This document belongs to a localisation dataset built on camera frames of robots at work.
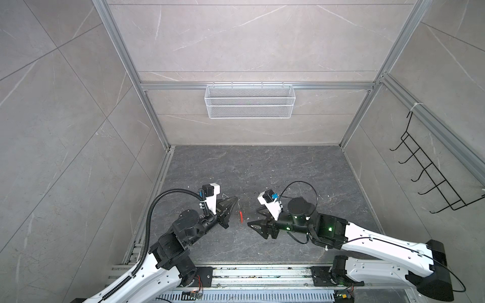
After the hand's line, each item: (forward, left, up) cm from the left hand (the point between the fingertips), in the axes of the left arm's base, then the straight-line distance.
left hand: (236, 195), depth 64 cm
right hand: (-5, -5, -6) cm, 9 cm away
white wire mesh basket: (+58, -8, 0) cm, 59 cm away
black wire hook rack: (+6, -72, +3) cm, 72 cm away
